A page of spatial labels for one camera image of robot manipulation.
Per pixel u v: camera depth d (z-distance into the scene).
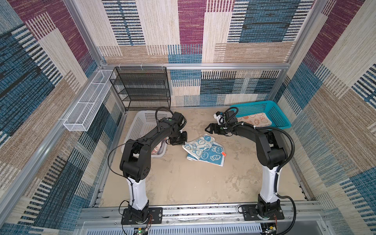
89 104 0.96
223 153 0.92
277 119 1.05
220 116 0.94
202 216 0.74
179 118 0.77
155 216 0.73
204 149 0.96
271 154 0.55
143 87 1.08
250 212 0.73
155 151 0.89
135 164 0.51
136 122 1.02
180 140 0.81
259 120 1.10
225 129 0.81
